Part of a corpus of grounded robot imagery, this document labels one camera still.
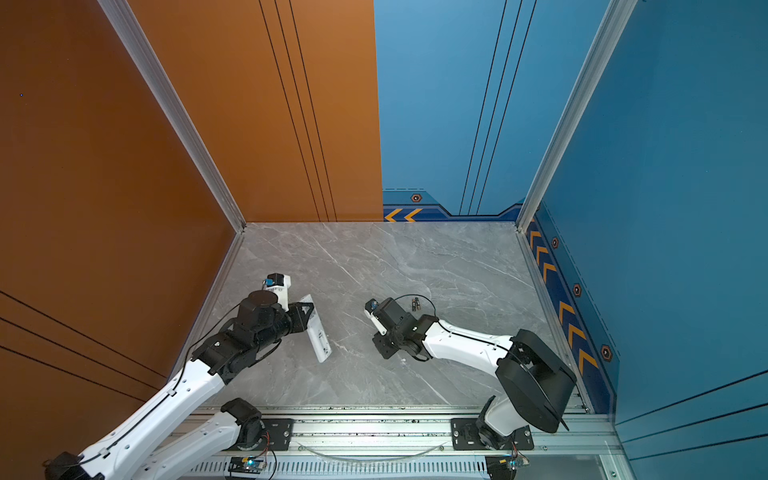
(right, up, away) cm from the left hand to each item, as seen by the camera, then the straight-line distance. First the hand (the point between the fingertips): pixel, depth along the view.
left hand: (313, 303), depth 77 cm
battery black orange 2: (+29, -3, +19) cm, 35 cm away
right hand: (+17, -12, +7) cm, 22 cm away
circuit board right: (+47, -38, -7) cm, 61 cm away
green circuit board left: (-14, -37, -6) cm, 41 cm away
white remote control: (+1, -7, 0) cm, 8 cm away
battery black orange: (+28, -4, +20) cm, 34 cm away
